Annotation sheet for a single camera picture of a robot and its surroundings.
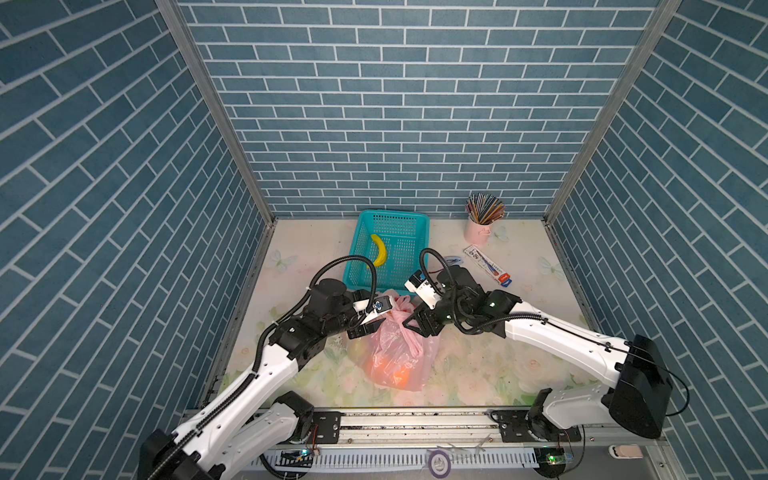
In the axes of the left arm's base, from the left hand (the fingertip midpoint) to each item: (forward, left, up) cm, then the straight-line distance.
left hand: (378, 303), depth 76 cm
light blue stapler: (+27, -26, -18) cm, 42 cm away
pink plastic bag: (-10, -5, -9) cm, 15 cm away
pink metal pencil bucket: (+34, -35, -12) cm, 51 cm away
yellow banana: (+31, 0, -16) cm, 35 cm away
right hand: (-2, -8, -2) cm, 8 cm away
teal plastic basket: (+38, -5, -19) cm, 43 cm away
